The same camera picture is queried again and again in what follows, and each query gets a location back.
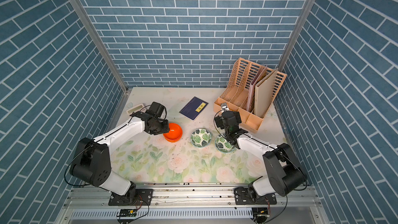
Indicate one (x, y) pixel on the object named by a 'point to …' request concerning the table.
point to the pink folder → (250, 101)
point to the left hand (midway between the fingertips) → (170, 129)
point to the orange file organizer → (235, 96)
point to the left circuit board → (127, 212)
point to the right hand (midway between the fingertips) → (227, 114)
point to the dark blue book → (193, 108)
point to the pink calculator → (139, 108)
